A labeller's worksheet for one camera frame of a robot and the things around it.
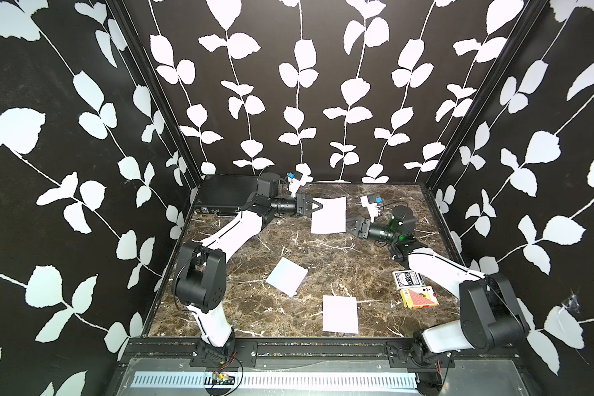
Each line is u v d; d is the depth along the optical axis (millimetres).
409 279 881
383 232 721
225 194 1192
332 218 781
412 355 731
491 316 842
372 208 762
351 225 746
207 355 676
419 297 851
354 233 724
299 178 778
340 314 823
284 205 734
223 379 706
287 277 906
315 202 792
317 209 784
